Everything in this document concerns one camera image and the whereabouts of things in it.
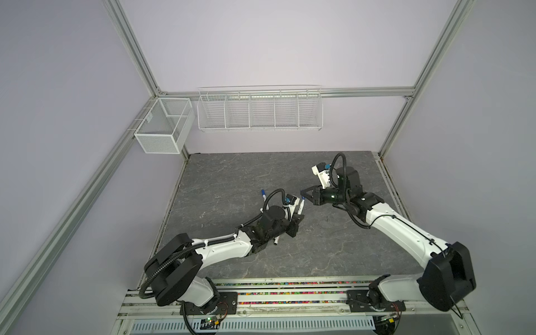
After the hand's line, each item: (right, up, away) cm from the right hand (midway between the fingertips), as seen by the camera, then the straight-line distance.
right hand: (302, 193), depth 79 cm
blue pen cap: (0, -1, -1) cm, 2 cm away
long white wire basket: (-2, +40, +22) cm, 46 cm away
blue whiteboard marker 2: (-1, -6, 0) cm, 6 cm away
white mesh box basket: (-65, +31, +23) cm, 75 cm away
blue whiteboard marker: (-17, -2, +27) cm, 31 cm away
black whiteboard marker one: (-10, -21, +10) cm, 25 cm away
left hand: (0, -10, +2) cm, 10 cm away
